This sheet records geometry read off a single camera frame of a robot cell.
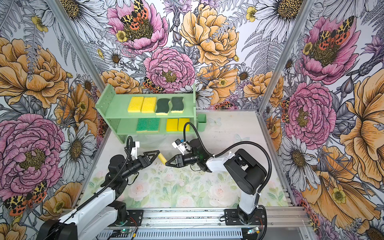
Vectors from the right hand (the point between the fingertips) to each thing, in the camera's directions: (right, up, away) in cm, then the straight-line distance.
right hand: (168, 168), depth 79 cm
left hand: (-6, +6, +1) cm, 8 cm away
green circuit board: (-19, -27, -8) cm, 34 cm away
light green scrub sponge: (-13, +23, +16) cm, 30 cm away
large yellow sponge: (-12, +33, +7) cm, 36 cm away
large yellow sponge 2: (-20, +34, +6) cm, 40 cm away
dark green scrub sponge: (+4, +34, +7) cm, 35 cm away
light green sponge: (-19, +22, +15) cm, 33 cm away
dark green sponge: (-4, +33, +5) cm, 34 cm away
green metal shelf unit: (-11, +28, +3) cm, 30 cm away
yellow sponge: (+5, +24, +15) cm, 29 cm away
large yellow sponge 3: (-4, +5, +1) cm, 6 cm away
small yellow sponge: (-1, +23, +15) cm, 27 cm away
